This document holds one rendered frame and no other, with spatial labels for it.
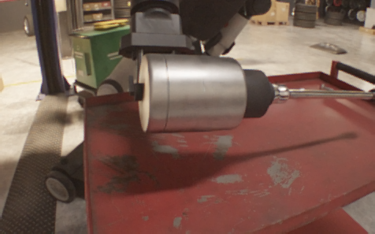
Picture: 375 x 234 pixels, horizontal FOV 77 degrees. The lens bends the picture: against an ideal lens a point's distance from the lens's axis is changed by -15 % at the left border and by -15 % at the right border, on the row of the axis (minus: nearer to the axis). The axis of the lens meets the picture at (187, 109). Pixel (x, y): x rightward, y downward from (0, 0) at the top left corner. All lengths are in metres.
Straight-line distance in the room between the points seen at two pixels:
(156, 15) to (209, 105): 0.22
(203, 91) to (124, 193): 0.18
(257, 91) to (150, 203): 0.20
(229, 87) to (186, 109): 0.05
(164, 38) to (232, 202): 0.27
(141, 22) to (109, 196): 0.27
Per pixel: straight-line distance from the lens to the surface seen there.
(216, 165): 0.43
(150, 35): 0.45
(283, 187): 0.41
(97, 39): 2.46
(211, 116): 0.30
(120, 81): 1.32
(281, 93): 0.38
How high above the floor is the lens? 1.11
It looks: 25 degrees down
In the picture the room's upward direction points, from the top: straight up
